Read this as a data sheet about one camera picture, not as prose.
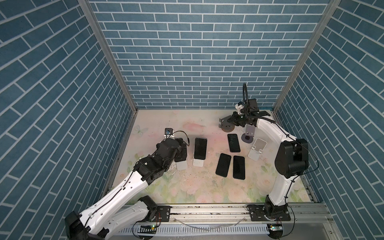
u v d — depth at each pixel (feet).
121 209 1.48
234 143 3.33
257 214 2.41
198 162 2.99
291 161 1.66
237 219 2.42
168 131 2.07
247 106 2.43
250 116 2.35
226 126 3.21
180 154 2.16
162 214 2.42
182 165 2.94
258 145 3.00
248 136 3.44
